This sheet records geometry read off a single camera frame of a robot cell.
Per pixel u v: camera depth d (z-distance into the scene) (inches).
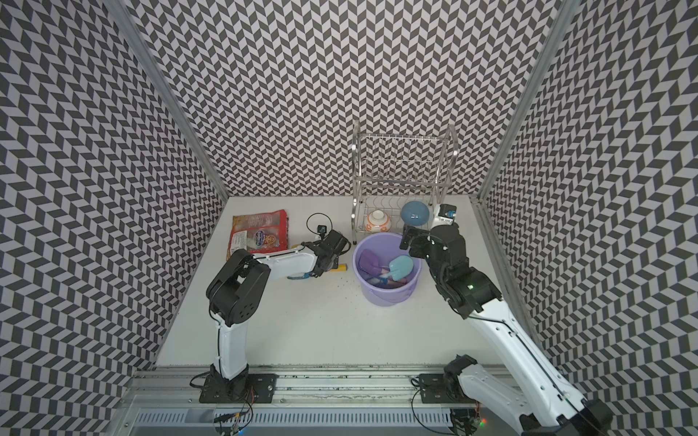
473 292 18.6
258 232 40.1
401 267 33.9
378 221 39.1
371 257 35.0
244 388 26.5
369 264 34.7
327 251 30.8
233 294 20.4
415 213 41.4
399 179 32.5
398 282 34.3
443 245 19.0
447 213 23.1
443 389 26.8
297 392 28.8
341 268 37.0
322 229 34.9
